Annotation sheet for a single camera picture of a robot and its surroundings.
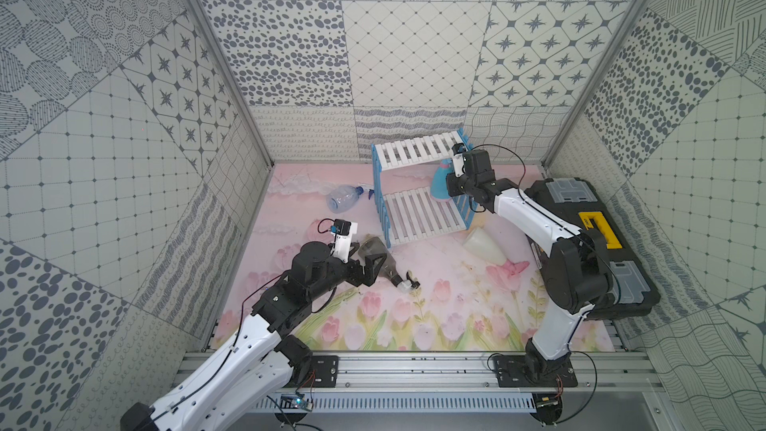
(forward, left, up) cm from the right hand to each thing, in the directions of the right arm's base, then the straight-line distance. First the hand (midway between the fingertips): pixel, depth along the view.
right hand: (453, 179), depth 93 cm
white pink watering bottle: (-15, -8, -12) cm, 21 cm away
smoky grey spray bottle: (-16, +25, -14) cm, 33 cm away
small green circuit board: (-57, +42, -17) cm, 73 cm away
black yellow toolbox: (-8, -36, -1) cm, 37 cm away
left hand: (-27, +24, +6) cm, 37 cm away
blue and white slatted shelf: (-3, +11, -15) cm, 19 cm away
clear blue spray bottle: (+2, +37, -11) cm, 39 cm away
